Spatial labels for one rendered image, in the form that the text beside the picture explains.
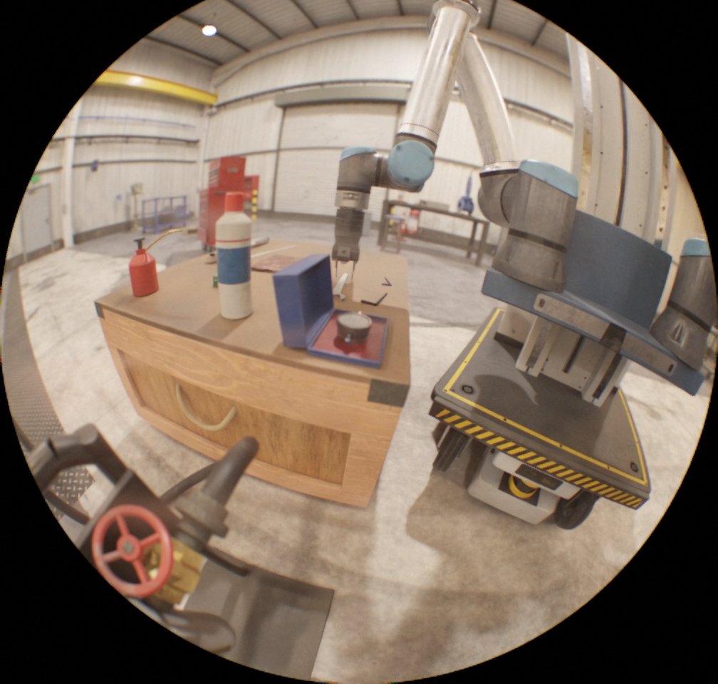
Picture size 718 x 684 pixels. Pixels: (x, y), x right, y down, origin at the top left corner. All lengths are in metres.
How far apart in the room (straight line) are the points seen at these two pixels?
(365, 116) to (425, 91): 8.38
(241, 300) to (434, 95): 0.55
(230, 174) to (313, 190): 5.89
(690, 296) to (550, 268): 0.39
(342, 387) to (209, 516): 0.25
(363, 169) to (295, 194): 8.63
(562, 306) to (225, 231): 0.65
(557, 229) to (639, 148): 0.50
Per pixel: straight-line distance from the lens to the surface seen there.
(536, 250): 0.57
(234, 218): 0.45
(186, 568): 0.26
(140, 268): 0.70
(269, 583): 0.69
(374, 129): 8.70
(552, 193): 0.58
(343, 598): 0.69
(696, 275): 0.74
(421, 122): 0.56
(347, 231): 0.66
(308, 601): 0.68
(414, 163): 0.52
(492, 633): 0.80
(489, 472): 0.76
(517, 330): 0.97
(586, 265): 0.74
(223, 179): 3.29
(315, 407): 0.42
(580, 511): 0.88
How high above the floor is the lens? 0.68
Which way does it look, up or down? 26 degrees down
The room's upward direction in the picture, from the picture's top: 8 degrees clockwise
